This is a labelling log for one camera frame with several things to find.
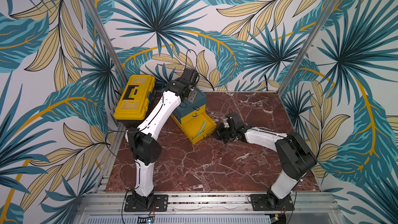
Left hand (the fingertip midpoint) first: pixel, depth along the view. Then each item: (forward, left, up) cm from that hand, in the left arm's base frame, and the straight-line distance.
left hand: (187, 95), depth 84 cm
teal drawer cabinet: (+1, -7, -5) cm, 9 cm away
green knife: (-6, -9, -25) cm, 27 cm away
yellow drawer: (-7, -1, -11) cm, 13 cm away
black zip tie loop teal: (-5, -5, -6) cm, 9 cm away
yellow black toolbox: (+3, +32, -9) cm, 33 cm away
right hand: (-13, -13, -18) cm, 25 cm away
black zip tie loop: (-4, -4, -14) cm, 15 cm away
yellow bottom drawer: (-6, -2, -25) cm, 25 cm away
